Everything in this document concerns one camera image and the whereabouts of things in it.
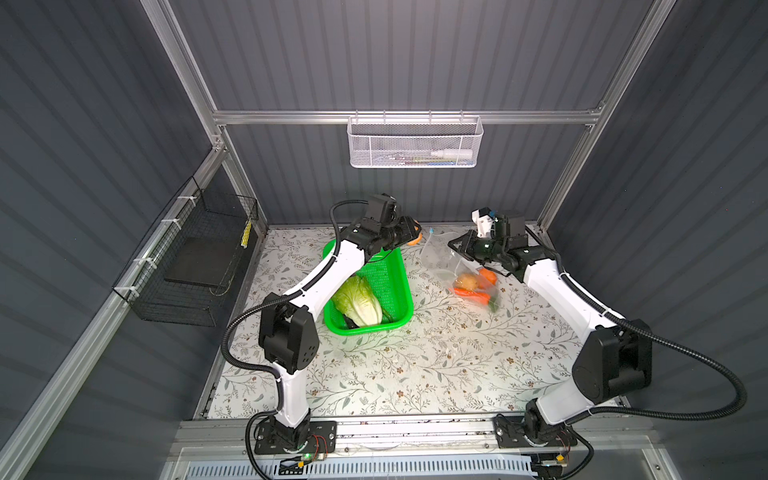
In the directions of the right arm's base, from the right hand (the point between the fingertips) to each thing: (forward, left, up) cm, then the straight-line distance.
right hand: (451, 244), depth 83 cm
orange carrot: (-5, -11, -19) cm, 22 cm away
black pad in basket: (-7, +66, +4) cm, 67 cm away
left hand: (+5, +10, +2) cm, 11 cm away
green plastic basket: (+6, +18, -23) cm, 30 cm away
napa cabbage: (-10, +28, -15) cm, 33 cm away
